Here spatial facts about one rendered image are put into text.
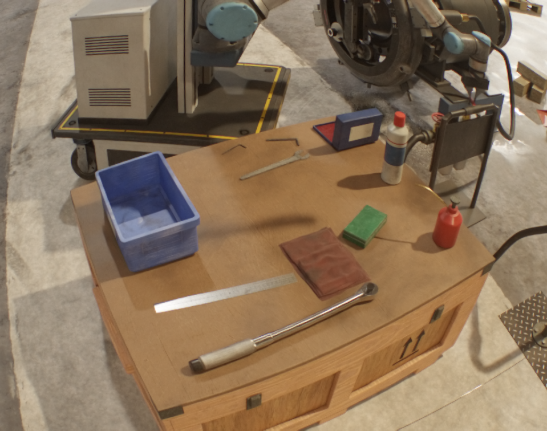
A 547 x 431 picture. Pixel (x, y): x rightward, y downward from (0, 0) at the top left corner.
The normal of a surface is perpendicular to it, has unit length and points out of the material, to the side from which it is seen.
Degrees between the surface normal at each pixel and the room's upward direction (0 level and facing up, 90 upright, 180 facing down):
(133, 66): 90
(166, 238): 90
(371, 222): 0
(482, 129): 90
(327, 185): 0
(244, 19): 92
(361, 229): 0
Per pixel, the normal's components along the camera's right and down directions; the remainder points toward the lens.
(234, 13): 0.16, 0.68
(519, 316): 0.02, -0.76
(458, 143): 0.45, 0.59
